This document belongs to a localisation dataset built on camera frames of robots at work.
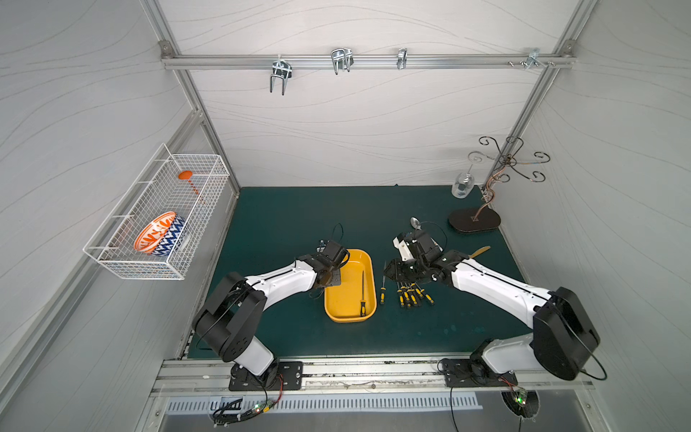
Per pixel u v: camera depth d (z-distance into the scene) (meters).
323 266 0.67
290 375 0.74
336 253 0.72
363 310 0.84
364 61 0.78
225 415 0.69
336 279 0.82
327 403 0.70
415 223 1.07
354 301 0.88
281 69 0.78
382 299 0.87
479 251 0.99
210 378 0.75
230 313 0.44
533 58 0.77
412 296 0.86
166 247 0.58
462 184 0.95
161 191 0.72
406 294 0.87
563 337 0.43
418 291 0.89
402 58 0.73
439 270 0.61
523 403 0.72
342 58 0.76
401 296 0.88
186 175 0.79
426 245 0.66
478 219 1.08
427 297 0.88
